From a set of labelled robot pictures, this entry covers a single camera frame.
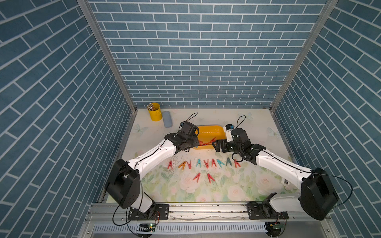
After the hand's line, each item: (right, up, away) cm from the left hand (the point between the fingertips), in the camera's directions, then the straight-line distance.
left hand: (200, 141), depth 85 cm
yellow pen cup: (-32, +16, +22) cm, 42 cm away
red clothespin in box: (+4, -4, +14) cm, 15 cm away
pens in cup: (-34, +21, +14) cm, 42 cm away
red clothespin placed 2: (+4, -15, +6) cm, 17 cm away
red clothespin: (-18, -15, +6) cm, 25 cm away
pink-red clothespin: (+8, -14, +7) cm, 17 cm away
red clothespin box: (-2, -20, +1) cm, 20 cm away
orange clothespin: (-11, -15, +5) cm, 19 cm away
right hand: (+11, -1, 0) cm, 11 cm away
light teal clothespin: (+12, -14, +7) cm, 20 cm away
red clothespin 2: (+22, -14, +6) cm, 27 cm away
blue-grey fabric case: (-26, +13, +30) cm, 42 cm away
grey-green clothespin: (+17, -13, +7) cm, 23 cm away
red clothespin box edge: (+7, -1, +11) cm, 13 cm away
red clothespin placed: (-7, -16, +5) cm, 18 cm away
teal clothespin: (-1, -14, +6) cm, 15 cm away
